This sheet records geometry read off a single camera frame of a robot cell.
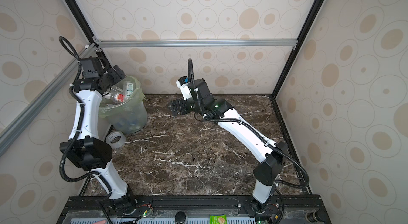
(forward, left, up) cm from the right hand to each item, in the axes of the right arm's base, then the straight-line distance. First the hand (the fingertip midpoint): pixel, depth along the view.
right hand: (175, 102), depth 70 cm
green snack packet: (-40, -18, -32) cm, 54 cm away
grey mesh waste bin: (+7, +32, -22) cm, 39 cm away
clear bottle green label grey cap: (+16, +28, -6) cm, 33 cm away
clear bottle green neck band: (+14, +35, -10) cm, 39 cm away
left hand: (+17, +29, +6) cm, 34 cm away
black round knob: (-40, -3, -24) cm, 47 cm away
